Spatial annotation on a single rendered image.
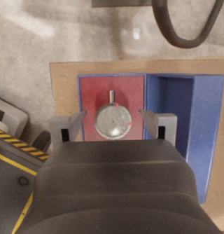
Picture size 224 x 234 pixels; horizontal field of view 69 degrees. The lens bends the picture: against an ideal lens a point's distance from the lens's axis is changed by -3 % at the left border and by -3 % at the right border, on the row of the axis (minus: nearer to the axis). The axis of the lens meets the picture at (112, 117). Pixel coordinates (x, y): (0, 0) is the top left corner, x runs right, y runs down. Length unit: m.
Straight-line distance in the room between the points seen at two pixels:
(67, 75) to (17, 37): 0.59
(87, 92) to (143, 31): 0.54
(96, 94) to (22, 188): 0.43
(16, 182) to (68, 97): 0.39
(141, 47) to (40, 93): 0.48
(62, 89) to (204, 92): 0.21
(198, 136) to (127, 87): 0.14
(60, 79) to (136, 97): 0.13
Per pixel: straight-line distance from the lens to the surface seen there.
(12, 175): 0.61
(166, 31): 0.44
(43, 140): 0.73
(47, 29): 0.81
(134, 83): 0.28
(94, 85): 0.28
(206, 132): 0.21
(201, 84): 0.19
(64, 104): 0.30
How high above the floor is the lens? 0.75
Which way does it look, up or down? 74 degrees down
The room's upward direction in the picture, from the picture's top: 179 degrees clockwise
